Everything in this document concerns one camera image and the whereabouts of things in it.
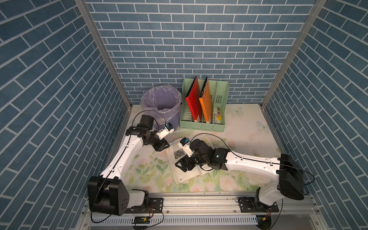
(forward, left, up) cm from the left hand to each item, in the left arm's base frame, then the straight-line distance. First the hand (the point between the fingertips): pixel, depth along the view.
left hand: (168, 141), depth 81 cm
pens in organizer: (+30, -36, -14) cm, 48 cm away
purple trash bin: (+31, +6, +2) cm, 31 cm away
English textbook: (-1, -3, -11) cm, 12 cm away
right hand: (-11, -7, -1) cm, 14 cm away
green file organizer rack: (+42, -34, +4) cm, 54 cm away
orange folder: (+23, -21, +13) cm, 34 cm away
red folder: (+23, -14, +13) cm, 30 cm away
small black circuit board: (-35, +12, -18) cm, 41 cm away
